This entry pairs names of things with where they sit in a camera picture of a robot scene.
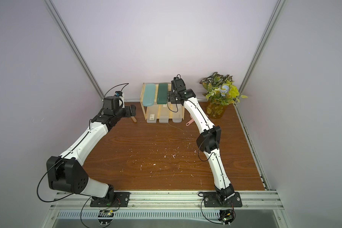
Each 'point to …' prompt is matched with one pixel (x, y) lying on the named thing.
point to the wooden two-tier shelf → (170, 105)
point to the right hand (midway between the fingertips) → (176, 91)
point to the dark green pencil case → (162, 98)
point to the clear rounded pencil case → (177, 116)
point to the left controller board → (105, 217)
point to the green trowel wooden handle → (133, 119)
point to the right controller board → (226, 216)
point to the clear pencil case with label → (152, 112)
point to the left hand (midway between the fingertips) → (130, 105)
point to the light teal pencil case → (149, 95)
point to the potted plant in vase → (220, 91)
